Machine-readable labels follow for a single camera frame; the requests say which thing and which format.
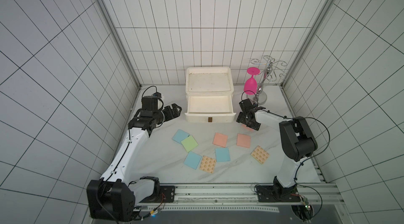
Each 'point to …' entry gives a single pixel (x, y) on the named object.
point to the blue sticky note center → (222, 154)
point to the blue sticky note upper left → (180, 135)
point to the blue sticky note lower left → (192, 160)
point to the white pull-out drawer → (210, 109)
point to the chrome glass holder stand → (270, 72)
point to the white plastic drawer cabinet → (209, 81)
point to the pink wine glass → (250, 85)
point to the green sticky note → (189, 143)
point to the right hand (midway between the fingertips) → (240, 121)
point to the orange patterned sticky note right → (260, 154)
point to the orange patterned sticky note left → (208, 164)
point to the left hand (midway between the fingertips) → (173, 114)
